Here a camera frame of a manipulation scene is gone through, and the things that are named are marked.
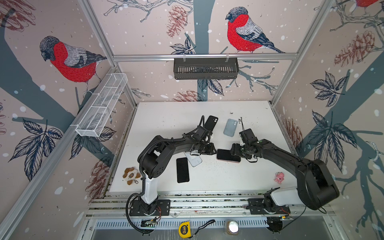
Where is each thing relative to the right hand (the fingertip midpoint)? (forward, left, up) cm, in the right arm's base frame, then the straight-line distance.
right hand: (234, 153), depth 89 cm
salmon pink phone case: (-4, +3, -4) cm, 6 cm away
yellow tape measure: (-39, +26, 0) cm, 47 cm away
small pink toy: (-13, -23, -1) cm, 27 cm away
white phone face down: (-4, +25, -3) cm, 25 cm away
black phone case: (+26, +14, -3) cm, 30 cm away
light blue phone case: (+21, 0, -3) cm, 21 cm away
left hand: (-1, +11, +1) cm, 11 cm away
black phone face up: (-12, +31, -3) cm, 33 cm away
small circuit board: (-37, +45, -5) cm, 58 cm away
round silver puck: (-37, +6, +7) cm, 38 cm away
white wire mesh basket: (+12, +74, +30) cm, 80 cm away
